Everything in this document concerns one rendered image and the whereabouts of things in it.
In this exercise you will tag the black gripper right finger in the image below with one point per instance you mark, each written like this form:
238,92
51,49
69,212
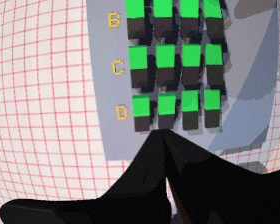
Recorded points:
210,190

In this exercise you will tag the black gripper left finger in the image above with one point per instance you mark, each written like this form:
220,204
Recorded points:
139,196

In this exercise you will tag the grey switch panel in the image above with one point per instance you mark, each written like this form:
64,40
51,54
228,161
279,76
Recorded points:
206,69

